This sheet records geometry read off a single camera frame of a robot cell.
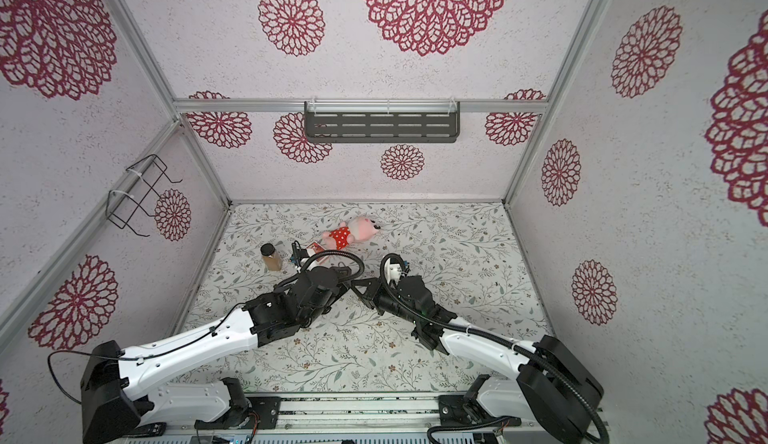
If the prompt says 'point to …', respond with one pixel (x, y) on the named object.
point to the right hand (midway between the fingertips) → (346, 281)
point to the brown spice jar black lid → (271, 258)
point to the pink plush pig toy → (342, 236)
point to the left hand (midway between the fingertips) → (352, 276)
